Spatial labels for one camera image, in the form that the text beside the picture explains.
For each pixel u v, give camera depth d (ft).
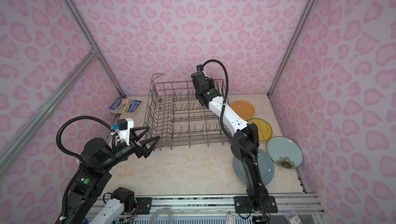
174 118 3.26
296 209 2.37
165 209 2.37
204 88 2.20
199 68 2.45
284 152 2.98
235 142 1.68
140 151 1.82
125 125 1.72
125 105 3.63
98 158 1.52
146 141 1.77
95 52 2.99
